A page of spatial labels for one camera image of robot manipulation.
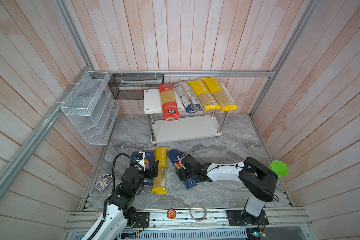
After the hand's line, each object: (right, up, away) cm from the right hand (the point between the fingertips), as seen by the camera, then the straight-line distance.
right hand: (181, 169), depth 91 cm
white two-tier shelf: (+17, +29, +17) cm, 38 cm away
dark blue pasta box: (-20, +7, -2) cm, 21 cm away
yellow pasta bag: (-13, -5, -8) cm, 16 cm away
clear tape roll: (+12, -19, -16) cm, 27 cm away
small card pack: (-45, -5, -7) cm, 46 cm away
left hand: (-17, +7, -11) cm, 21 cm away
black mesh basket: (-38, +56, +13) cm, 69 cm away
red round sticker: (-5, -19, -16) cm, 25 cm away
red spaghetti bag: (-7, +39, -14) cm, 42 cm away
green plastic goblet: (+51, +5, -15) cm, 53 cm away
